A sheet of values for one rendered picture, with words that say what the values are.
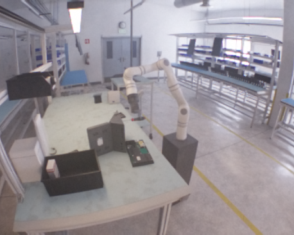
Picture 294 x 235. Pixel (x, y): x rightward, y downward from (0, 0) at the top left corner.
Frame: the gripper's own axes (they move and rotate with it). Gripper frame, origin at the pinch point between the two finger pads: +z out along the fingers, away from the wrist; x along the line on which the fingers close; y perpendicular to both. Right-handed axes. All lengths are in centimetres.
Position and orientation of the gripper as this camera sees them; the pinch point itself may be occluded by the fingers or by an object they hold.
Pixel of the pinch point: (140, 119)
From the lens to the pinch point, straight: 112.0
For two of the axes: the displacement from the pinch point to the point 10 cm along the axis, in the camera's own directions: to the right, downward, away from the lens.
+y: -9.5, 1.2, -3.0
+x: 2.6, -2.7, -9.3
